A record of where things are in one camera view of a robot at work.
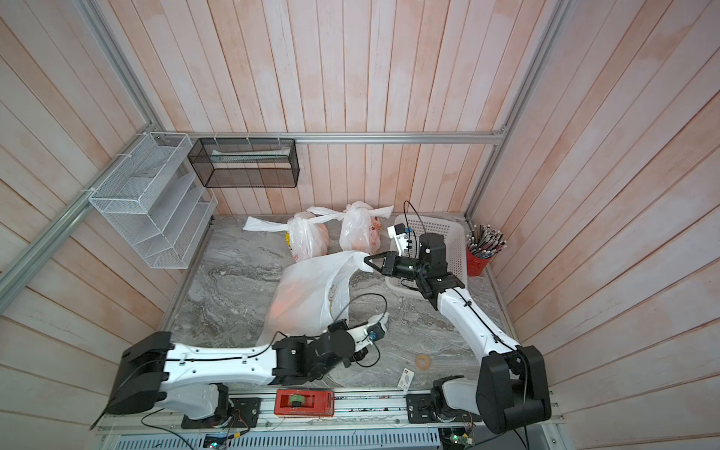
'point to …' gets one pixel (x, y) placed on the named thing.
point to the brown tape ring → (418, 365)
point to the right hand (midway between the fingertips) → (365, 260)
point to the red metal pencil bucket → (475, 263)
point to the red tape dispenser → (307, 403)
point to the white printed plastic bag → (360, 229)
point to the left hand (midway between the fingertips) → (362, 325)
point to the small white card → (406, 380)
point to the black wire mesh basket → (246, 162)
